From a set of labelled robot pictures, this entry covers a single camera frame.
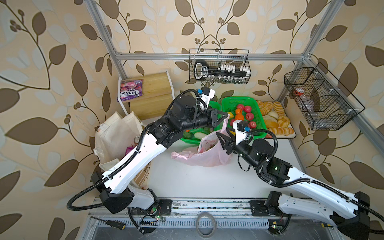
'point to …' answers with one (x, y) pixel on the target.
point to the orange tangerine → (239, 116)
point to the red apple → (249, 116)
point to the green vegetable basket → (187, 135)
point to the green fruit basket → (246, 109)
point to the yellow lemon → (231, 115)
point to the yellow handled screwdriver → (113, 224)
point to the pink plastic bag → (211, 151)
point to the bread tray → (276, 120)
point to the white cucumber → (199, 135)
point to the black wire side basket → (324, 103)
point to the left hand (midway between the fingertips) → (230, 114)
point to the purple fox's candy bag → (131, 89)
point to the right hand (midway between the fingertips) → (222, 132)
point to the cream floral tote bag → (113, 138)
